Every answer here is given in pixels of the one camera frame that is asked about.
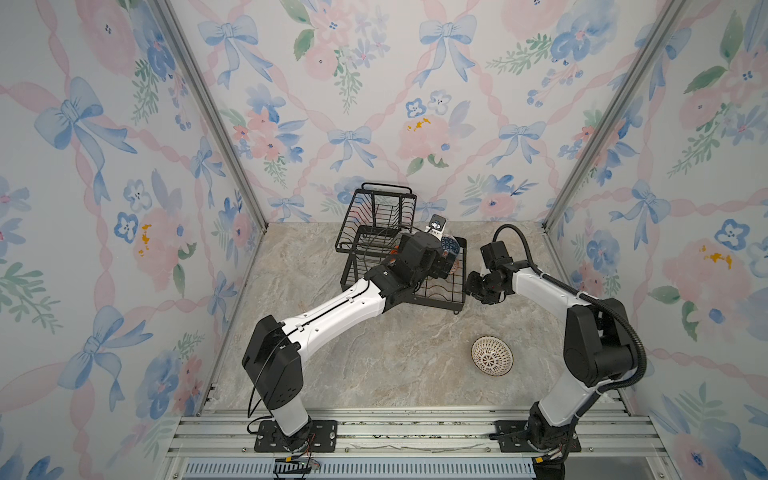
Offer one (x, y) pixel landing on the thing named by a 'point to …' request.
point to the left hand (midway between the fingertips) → (436, 241)
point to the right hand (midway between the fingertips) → (467, 289)
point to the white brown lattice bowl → (492, 356)
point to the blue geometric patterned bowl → (450, 243)
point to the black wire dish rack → (379, 215)
